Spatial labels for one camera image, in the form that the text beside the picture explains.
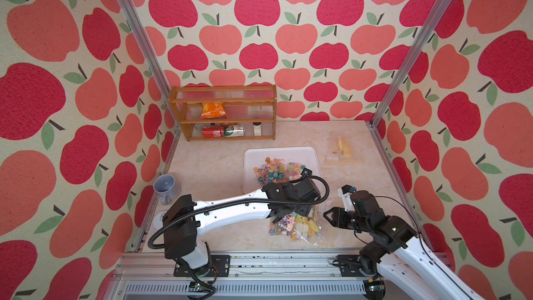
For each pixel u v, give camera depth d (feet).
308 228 2.57
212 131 3.53
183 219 1.35
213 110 3.33
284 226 2.63
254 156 3.46
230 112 3.93
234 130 3.53
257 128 3.53
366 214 1.91
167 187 2.88
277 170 3.22
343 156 3.43
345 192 2.34
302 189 1.85
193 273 2.41
